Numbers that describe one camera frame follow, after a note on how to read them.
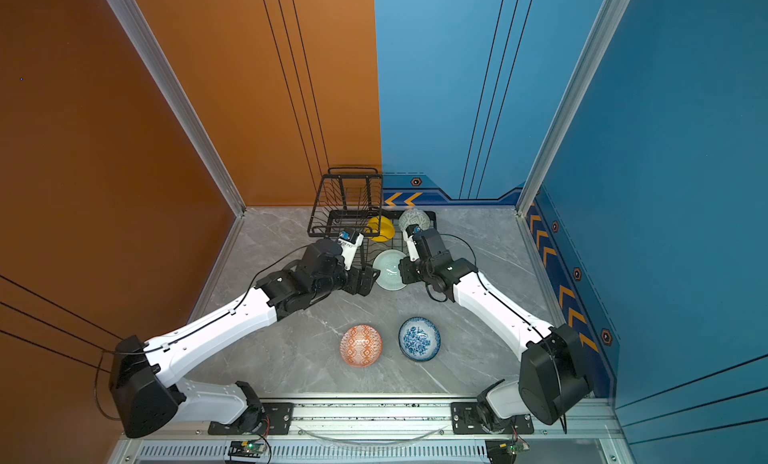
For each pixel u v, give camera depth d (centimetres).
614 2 70
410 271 74
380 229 83
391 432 73
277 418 74
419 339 83
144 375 40
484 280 55
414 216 112
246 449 71
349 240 66
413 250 67
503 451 70
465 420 72
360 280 67
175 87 86
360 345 85
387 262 82
